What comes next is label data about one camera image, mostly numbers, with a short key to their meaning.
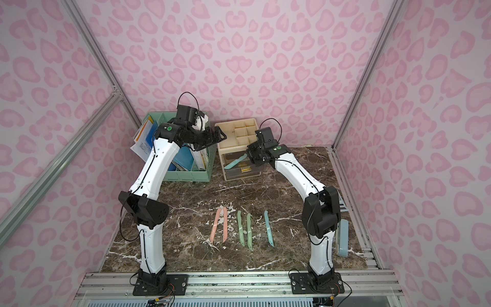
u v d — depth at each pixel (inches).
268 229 34.5
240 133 36.5
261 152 26.6
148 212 20.2
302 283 28.3
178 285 28.7
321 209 20.1
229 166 33.0
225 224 34.8
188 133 26.6
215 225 34.7
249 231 33.8
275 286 29.4
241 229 34.4
